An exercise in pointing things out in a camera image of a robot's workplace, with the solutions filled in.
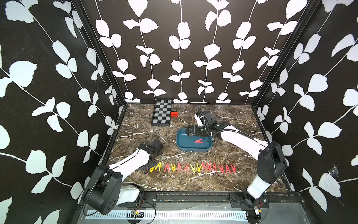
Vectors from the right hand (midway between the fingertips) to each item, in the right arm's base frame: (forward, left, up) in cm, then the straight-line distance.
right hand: (189, 129), depth 85 cm
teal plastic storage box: (-1, +3, -14) cm, 15 cm away
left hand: (-16, +26, -14) cm, 33 cm away
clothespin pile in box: (0, -7, -15) cm, 16 cm away
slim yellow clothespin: (-17, +19, -15) cm, 30 cm away
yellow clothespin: (-18, +10, -15) cm, 26 cm away
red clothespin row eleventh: (-18, -28, -16) cm, 37 cm away
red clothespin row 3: (-18, -23, -15) cm, 34 cm away
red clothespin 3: (-18, -12, -15) cm, 27 cm away
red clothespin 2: (-17, +7, -15) cm, 24 cm away
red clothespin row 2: (-18, -20, -15) cm, 31 cm away
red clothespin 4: (-17, -16, -15) cm, 28 cm away
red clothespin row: (-18, +1, -16) cm, 24 cm away
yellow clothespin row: (-19, -2, -15) cm, 24 cm away
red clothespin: (-18, +14, -15) cm, 27 cm away
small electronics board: (-42, +29, -17) cm, 54 cm away
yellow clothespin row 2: (-18, -6, -16) cm, 25 cm away
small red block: (+25, +12, -14) cm, 31 cm away
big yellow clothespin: (-20, +23, -14) cm, 34 cm away
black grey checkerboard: (+25, +22, -12) cm, 35 cm away
